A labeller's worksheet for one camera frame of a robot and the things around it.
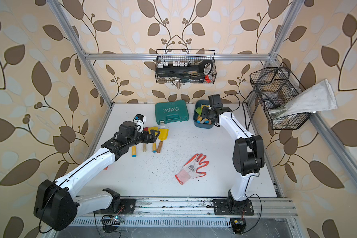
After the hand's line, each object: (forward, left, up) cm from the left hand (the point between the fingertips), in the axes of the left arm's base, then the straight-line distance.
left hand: (154, 131), depth 81 cm
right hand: (+17, -30, -3) cm, 35 cm away
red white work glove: (-15, -20, -19) cm, 31 cm away
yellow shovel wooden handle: (0, -1, -18) cm, 18 cm away
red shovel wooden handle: (0, +9, -18) cm, 20 cm away
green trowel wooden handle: (+25, -27, -17) cm, 41 cm away
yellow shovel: (+20, -33, -15) cm, 41 cm away
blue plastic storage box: (+18, -29, -18) cm, 38 cm away
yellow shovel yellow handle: (+2, +3, -18) cm, 18 cm away
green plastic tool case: (+27, -7, -14) cm, 31 cm away
